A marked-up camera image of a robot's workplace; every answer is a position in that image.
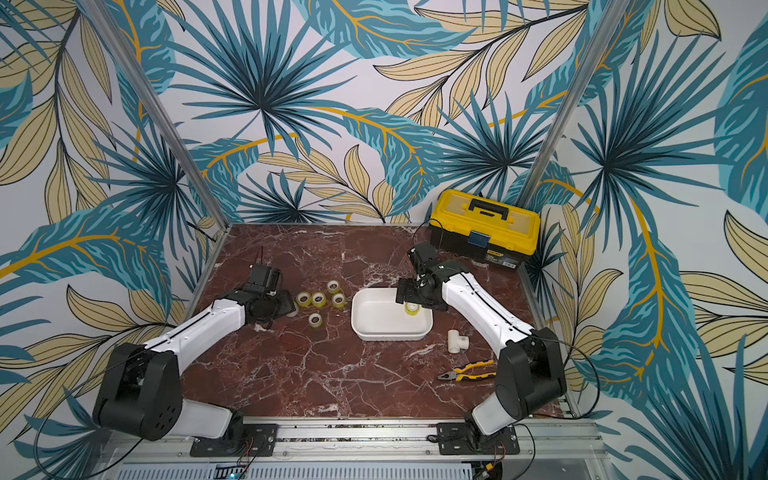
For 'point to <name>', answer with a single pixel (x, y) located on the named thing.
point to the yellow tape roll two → (319, 299)
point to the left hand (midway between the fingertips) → (286, 308)
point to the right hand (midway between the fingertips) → (415, 297)
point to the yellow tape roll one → (333, 287)
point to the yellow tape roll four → (303, 299)
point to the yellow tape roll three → (339, 300)
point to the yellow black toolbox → (502, 233)
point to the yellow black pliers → (457, 375)
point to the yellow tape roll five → (315, 320)
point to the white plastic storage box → (376, 316)
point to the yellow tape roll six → (411, 308)
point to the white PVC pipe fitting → (456, 342)
